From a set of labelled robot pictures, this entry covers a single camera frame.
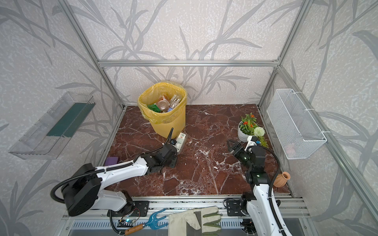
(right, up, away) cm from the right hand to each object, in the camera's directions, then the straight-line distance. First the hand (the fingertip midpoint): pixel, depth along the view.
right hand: (231, 140), depth 80 cm
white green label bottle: (-29, -1, +8) cm, 31 cm away
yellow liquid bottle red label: (-38, +21, +4) cm, 43 cm away
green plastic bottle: (-46, +19, +10) cm, 50 cm away
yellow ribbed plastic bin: (-31, +9, +8) cm, 33 cm away
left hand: (-31, -9, +7) cm, 33 cm away
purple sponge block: (-72, -14, +9) cm, 74 cm away
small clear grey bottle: (-32, +22, +8) cm, 40 cm away
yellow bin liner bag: (-40, +12, 0) cm, 42 cm away
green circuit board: (-54, -40, -9) cm, 67 cm away
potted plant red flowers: (+13, +7, +8) cm, 16 cm away
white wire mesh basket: (+25, +6, -18) cm, 31 cm away
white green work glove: (-15, -38, -10) cm, 42 cm away
